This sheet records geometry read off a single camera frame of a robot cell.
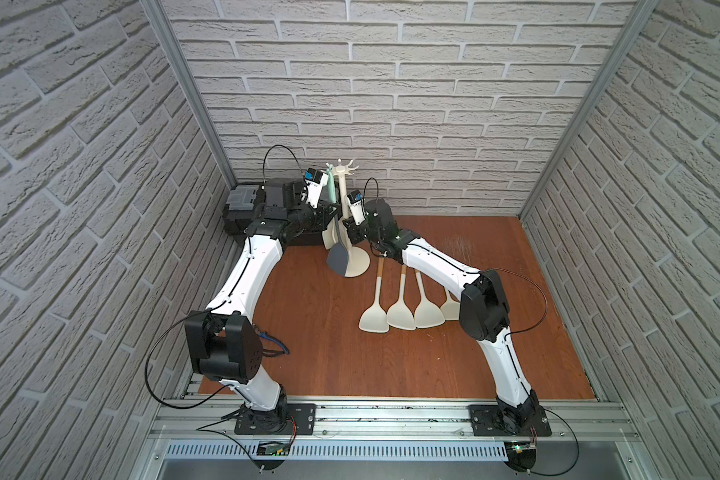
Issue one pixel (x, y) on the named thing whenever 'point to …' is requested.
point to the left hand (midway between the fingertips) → (341, 201)
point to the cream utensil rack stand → (358, 260)
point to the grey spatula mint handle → (339, 259)
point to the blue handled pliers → (273, 353)
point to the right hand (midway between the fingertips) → (350, 218)
